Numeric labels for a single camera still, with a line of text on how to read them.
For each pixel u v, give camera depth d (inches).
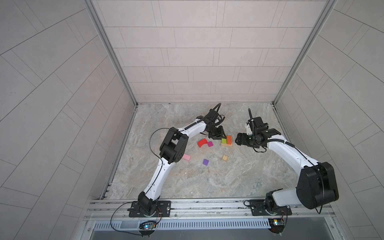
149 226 25.3
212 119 32.3
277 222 27.2
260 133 24.5
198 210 28.4
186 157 34.6
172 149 23.1
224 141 36.2
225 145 36.5
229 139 37.0
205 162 34.3
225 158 34.2
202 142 36.8
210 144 36.9
